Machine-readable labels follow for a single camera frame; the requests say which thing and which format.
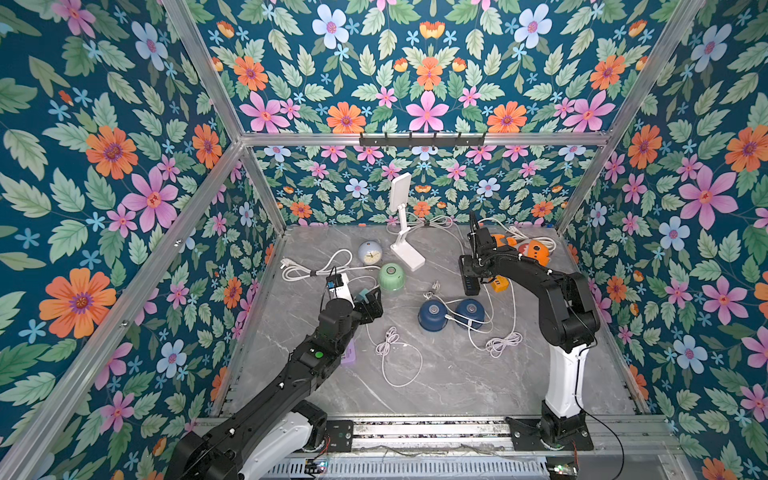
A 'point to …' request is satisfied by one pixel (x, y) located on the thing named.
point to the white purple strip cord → (338, 261)
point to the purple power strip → (349, 356)
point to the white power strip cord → (515, 232)
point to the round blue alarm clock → (370, 252)
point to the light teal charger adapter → (362, 294)
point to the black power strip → (470, 280)
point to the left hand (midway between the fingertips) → (372, 291)
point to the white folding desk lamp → (399, 196)
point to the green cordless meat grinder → (392, 278)
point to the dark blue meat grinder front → (472, 309)
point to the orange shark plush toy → (533, 249)
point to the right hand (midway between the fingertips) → (481, 267)
